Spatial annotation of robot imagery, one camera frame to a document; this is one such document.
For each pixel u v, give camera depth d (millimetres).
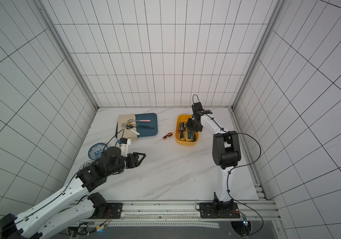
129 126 1067
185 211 742
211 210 727
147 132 1045
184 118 1108
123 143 670
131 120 1104
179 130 1039
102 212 669
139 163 674
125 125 1067
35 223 411
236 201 631
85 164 851
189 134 950
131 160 643
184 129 1063
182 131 1035
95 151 923
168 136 1004
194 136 983
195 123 833
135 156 670
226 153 531
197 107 800
